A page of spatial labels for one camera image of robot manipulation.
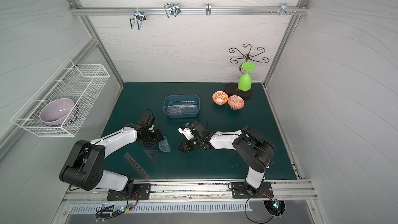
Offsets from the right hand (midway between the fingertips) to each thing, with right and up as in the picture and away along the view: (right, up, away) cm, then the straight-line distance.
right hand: (186, 85), depth 97 cm
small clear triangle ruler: (-17, -39, -12) cm, 44 cm away
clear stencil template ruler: (-5, -16, +8) cm, 19 cm away
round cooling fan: (+45, -59, -25) cm, 79 cm away
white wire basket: (-51, 0, -18) cm, 54 cm away
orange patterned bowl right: (+34, -11, +11) cm, 38 cm away
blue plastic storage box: (-4, -13, +9) cm, 17 cm away
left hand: (-16, -21, -14) cm, 30 cm away
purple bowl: (-50, -14, -34) cm, 62 cm away
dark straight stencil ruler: (-25, -44, -16) cm, 53 cm away
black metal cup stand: (+34, -1, +22) cm, 41 cm away
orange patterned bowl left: (+23, -8, +14) cm, 28 cm away
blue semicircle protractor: (-12, -36, -8) cm, 38 cm away
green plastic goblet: (+36, +2, -7) cm, 37 cm away
